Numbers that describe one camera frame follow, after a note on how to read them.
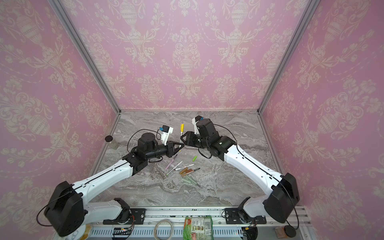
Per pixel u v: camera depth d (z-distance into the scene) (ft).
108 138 3.05
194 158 3.10
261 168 1.46
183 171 2.94
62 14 2.35
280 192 1.29
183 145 2.45
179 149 2.43
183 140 2.34
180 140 2.42
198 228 2.28
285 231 2.06
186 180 2.80
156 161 2.36
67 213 1.30
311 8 2.26
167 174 2.89
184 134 2.33
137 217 2.44
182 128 2.44
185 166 3.01
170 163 3.02
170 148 2.21
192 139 2.16
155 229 2.31
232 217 2.39
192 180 2.80
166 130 2.28
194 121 2.29
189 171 2.94
